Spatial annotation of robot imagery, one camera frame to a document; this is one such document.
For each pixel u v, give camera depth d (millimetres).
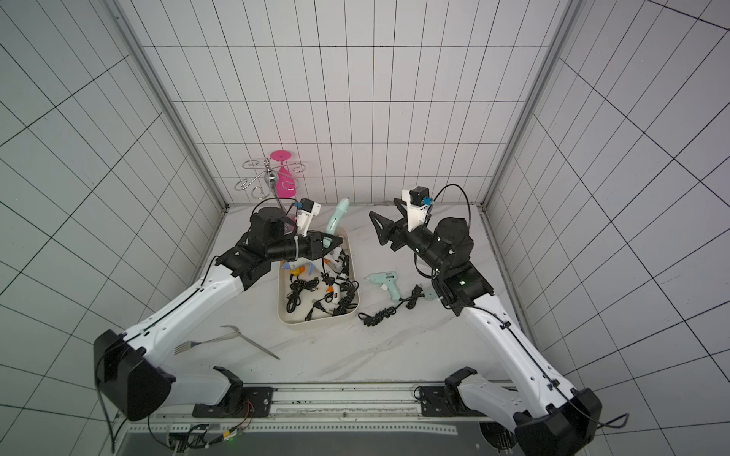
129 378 383
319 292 939
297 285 929
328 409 727
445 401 726
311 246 633
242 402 701
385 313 856
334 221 698
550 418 365
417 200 517
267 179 923
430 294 899
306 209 652
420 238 562
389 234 560
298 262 915
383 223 570
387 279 949
